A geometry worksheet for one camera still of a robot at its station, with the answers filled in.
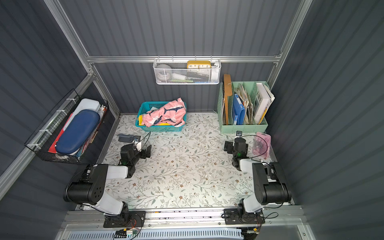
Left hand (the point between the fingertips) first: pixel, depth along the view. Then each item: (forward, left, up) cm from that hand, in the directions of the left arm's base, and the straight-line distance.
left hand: (143, 144), depth 94 cm
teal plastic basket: (+34, +6, +1) cm, 35 cm away
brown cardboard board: (+19, -53, +26) cm, 62 cm away
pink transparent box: (+3, -79, -6) cm, 79 cm away
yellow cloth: (+15, +4, +3) cm, 16 cm away
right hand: (+1, -61, +1) cm, 61 cm away
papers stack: (+20, -67, +14) cm, 72 cm away
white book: (+22, -77, +19) cm, 82 cm away
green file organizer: (+37, -72, +17) cm, 83 cm away
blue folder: (+18, -61, +12) cm, 65 cm away
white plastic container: (+8, +25, +27) cm, 38 cm away
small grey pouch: (+10, +15, -6) cm, 19 cm away
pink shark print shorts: (+19, -17, +9) cm, 27 cm away
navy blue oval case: (-8, +21, +27) cm, 35 cm away
